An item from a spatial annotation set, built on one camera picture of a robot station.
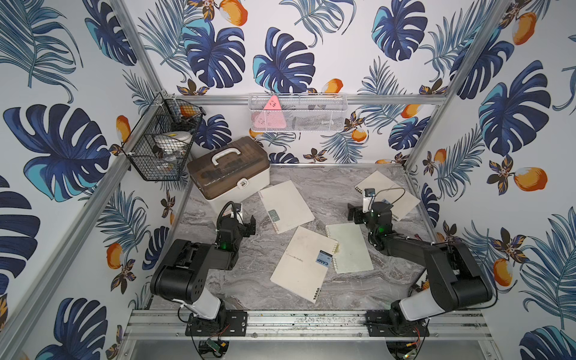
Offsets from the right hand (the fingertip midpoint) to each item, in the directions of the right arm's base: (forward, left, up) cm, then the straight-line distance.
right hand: (362, 202), depth 93 cm
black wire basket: (+8, +79, +22) cm, 82 cm away
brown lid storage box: (+10, +52, +11) cm, 54 cm away
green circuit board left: (-50, +53, -13) cm, 74 cm away
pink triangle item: (+24, +38, +25) cm, 51 cm away
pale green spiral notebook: (-19, +6, -10) cm, 22 cm away
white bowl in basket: (+7, +71, +26) cm, 76 cm away
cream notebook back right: (-5, -4, +14) cm, 15 cm away
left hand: (-4, +51, -2) cm, 51 cm away
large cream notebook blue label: (-23, +24, -11) cm, 35 cm away
